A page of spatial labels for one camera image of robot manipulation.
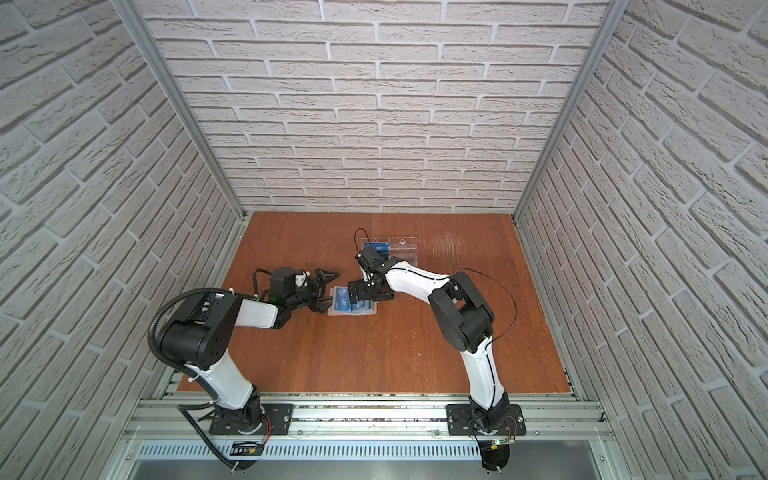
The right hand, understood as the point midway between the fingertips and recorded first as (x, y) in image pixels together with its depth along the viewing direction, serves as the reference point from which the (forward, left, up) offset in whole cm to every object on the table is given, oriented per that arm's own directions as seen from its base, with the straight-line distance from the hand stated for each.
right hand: (368, 296), depth 95 cm
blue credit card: (-2, +8, 0) cm, 8 cm away
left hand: (+3, +7, +6) cm, 10 cm away
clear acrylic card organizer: (+16, -13, +3) cm, 21 cm away
